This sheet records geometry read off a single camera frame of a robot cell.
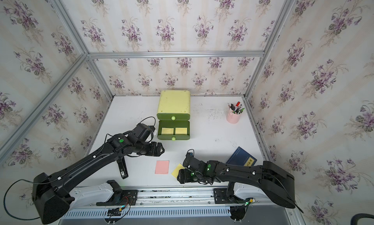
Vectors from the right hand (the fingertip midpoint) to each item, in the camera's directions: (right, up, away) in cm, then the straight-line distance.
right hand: (183, 180), depth 77 cm
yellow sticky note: (-11, +25, +14) cm, 30 cm away
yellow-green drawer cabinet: (-6, +43, +10) cm, 45 cm away
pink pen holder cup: (+33, +32, +21) cm, 51 cm away
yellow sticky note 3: (-5, +2, +5) cm, 7 cm away
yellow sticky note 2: (-2, +25, +14) cm, 28 cm away
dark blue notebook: (+35, +9, +10) cm, 37 cm away
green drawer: (-5, +29, +10) cm, 31 cm away
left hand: (-12, +16, -2) cm, 20 cm away
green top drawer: (-6, +34, +7) cm, 35 cm away
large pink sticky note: (-13, +4, +7) cm, 15 cm away
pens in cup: (+36, +38, +22) cm, 57 cm away
